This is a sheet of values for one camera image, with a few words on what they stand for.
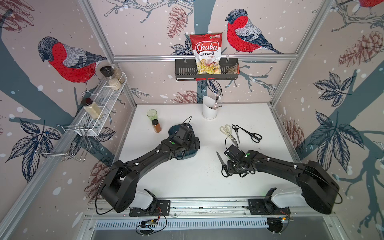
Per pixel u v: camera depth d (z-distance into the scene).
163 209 0.73
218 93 1.21
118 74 0.86
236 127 1.07
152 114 1.08
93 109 0.67
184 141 0.66
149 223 0.70
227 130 1.04
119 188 0.42
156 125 0.98
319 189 0.42
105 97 0.90
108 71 0.78
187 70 1.07
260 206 0.73
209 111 1.05
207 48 0.81
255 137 1.01
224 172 0.86
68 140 0.58
